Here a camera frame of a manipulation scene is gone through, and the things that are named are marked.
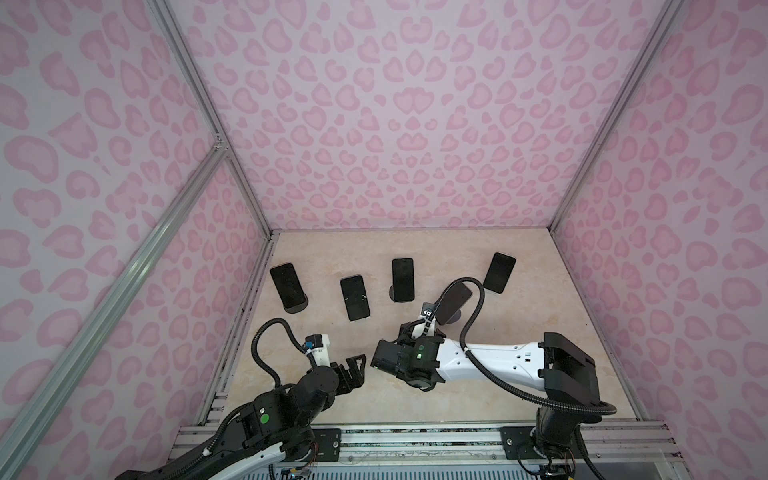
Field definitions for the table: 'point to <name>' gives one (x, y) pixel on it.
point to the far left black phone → (288, 285)
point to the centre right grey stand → (455, 317)
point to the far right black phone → (498, 273)
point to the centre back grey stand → (392, 293)
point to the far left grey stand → (296, 309)
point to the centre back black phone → (400, 301)
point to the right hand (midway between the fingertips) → (417, 331)
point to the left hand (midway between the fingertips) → (357, 359)
